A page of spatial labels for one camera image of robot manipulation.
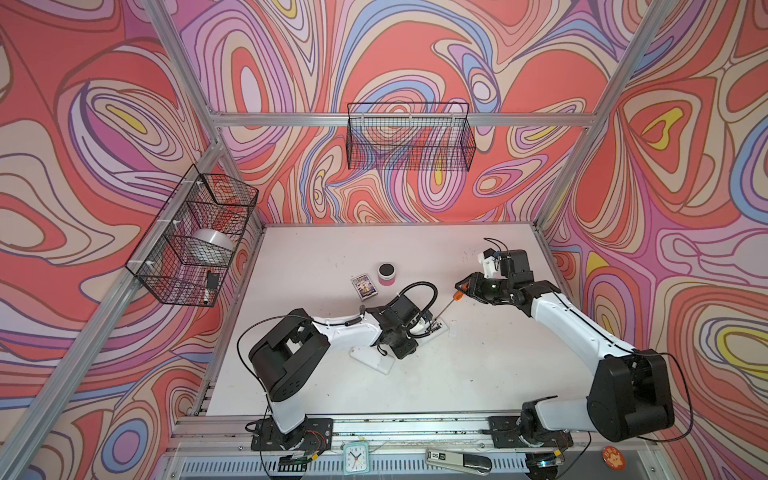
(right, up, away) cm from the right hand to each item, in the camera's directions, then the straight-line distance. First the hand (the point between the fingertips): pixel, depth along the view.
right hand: (460, 293), depth 85 cm
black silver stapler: (-2, -35, -20) cm, 40 cm away
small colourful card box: (-29, 0, +14) cm, 32 cm away
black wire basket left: (-72, +11, -12) cm, 74 cm away
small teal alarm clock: (-28, -36, -16) cm, 49 cm away
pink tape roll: (-21, +5, +13) cm, 26 cm away
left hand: (-13, -15, +4) cm, 21 cm away
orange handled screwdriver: (-1, -1, -1) cm, 2 cm away
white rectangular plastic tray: (-26, -18, +1) cm, 32 cm away
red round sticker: (+33, -38, -15) cm, 52 cm away
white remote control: (-5, -11, +5) cm, 13 cm away
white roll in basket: (-64, +13, -15) cm, 67 cm away
